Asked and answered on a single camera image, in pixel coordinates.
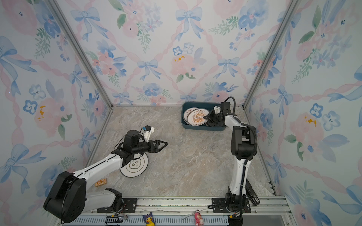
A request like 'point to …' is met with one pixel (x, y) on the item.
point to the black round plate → (207, 124)
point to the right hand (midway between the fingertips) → (204, 115)
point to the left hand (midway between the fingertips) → (164, 143)
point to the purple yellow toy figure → (148, 219)
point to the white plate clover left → (135, 167)
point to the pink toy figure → (199, 221)
